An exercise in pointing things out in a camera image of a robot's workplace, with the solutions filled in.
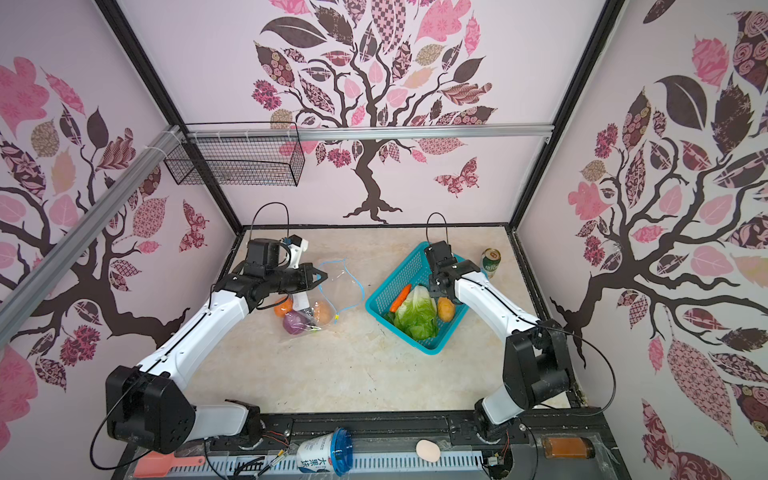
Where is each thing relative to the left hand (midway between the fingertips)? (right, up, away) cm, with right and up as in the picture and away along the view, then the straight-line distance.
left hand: (327, 280), depth 80 cm
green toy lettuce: (+25, -11, +5) cm, 27 cm away
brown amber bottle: (+61, -40, -9) cm, 73 cm away
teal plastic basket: (+25, +1, +24) cm, 35 cm away
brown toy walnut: (-5, -12, +15) cm, 20 cm away
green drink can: (+51, +5, +18) cm, 54 cm away
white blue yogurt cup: (+3, -37, -15) cm, 40 cm away
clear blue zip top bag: (+1, -4, +11) cm, 12 cm away
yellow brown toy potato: (+35, -10, +10) cm, 37 cm away
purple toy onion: (-12, -14, +8) cm, 20 cm away
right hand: (+34, -2, +9) cm, 36 cm away
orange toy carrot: (+20, -7, +17) cm, 28 cm away
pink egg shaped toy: (+27, -41, -9) cm, 49 cm away
